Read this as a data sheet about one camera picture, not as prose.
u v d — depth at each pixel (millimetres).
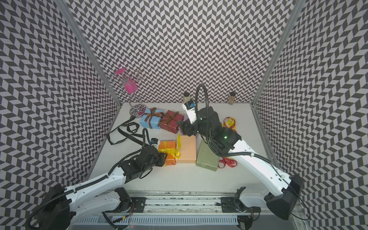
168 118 1014
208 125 467
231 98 1123
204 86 444
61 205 393
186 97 1121
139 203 725
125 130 1051
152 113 1020
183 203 754
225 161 889
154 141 733
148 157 611
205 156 849
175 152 839
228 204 738
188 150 837
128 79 1049
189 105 543
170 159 819
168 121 966
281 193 380
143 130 685
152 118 998
